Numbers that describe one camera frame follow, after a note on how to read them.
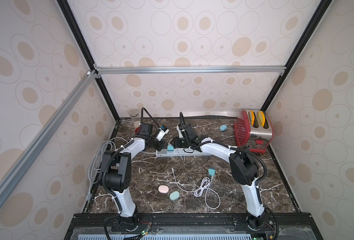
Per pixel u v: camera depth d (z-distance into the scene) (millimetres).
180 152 928
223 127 1129
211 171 901
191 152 838
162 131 852
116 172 487
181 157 898
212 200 814
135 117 1001
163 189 840
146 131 762
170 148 941
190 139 745
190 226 730
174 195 805
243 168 536
